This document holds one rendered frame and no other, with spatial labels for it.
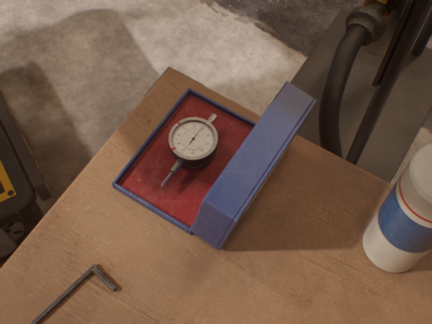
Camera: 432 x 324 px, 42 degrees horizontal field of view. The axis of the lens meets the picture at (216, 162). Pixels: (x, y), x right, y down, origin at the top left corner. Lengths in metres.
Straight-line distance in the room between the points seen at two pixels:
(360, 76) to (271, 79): 0.20
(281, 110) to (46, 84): 0.87
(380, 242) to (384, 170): 0.65
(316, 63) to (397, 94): 0.20
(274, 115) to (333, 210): 0.15
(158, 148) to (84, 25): 0.81
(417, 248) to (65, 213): 0.38
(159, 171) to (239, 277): 0.16
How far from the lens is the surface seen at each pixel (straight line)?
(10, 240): 1.09
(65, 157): 1.26
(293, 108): 0.58
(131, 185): 0.67
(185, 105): 0.71
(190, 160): 0.64
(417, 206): 0.51
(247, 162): 0.54
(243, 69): 1.34
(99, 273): 0.63
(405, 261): 0.61
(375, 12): 0.86
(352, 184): 0.68
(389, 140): 1.28
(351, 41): 0.83
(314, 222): 0.65
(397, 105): 1.34
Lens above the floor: 1.07
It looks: 62 degrees down
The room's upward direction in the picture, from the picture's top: straight up
